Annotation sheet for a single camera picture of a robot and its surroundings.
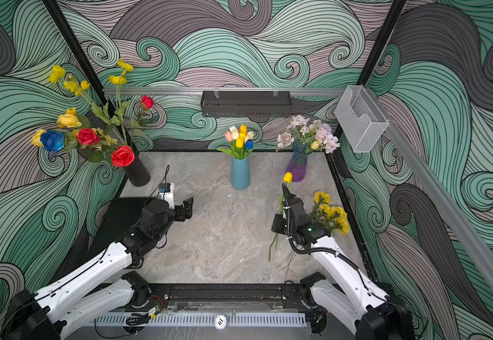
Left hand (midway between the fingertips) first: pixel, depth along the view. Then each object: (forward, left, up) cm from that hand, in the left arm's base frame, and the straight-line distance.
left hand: (182, 196), depth 79 cm
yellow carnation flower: (+9, -62, -14) cm, 64 cm away
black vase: (+20, +28, -10) cm, 36 cm away
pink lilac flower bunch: (+23, -53, +11) cm, 59 cm away
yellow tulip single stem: (-11, -36, -18) cm, 42 cm away
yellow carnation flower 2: (+2, -61, -13) cm, 63 cm away
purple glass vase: (+21, -49, -4) cm, 53 cm away
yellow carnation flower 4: (-5, -66, -14) cm, 68 cm away
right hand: (-6, -36, -9) cm, 38 cm away
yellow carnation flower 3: (-2, -65, -11) cm, 66 cm away
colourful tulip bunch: (+18, -22, +13) cm, 31 cm away
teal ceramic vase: (+17, -22, -7) cm, 28 cm away
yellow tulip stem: (+8, -41, +1) cm, 42 cm away
